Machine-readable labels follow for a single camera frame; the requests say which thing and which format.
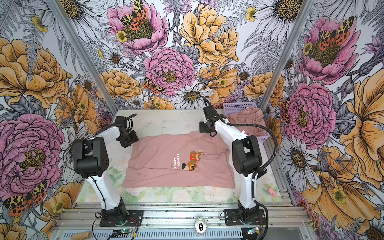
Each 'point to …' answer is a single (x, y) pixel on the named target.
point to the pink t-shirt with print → (197, 158)
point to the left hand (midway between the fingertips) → (135, 144)
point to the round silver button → (200, 226)
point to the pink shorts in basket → (251, 116)
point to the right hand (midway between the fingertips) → (203, 132)
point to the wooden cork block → (81, 236)
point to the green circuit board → (121, 233)
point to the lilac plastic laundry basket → (230, 108)
